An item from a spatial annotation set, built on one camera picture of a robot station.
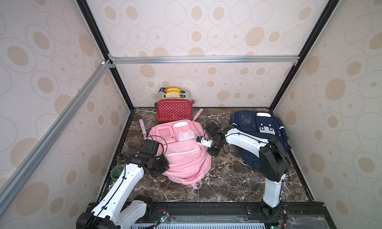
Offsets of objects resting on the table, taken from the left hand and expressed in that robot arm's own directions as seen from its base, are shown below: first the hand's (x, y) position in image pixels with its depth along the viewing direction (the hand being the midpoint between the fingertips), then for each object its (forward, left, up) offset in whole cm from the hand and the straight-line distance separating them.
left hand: (172, 166), depth 78 cm
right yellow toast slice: (+47, +4, +9) cm, 48 cm away
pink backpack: (+4, -9, -2) cm, 10 cm away
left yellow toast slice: (+53, +4, +9) cm, 53 cm away
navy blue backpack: (+35, -62, -8) cm, 71 cm away
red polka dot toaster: (+40, +2, +1) cm, 40 cm away
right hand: (+11, -22, -7) cm, 26 cm away
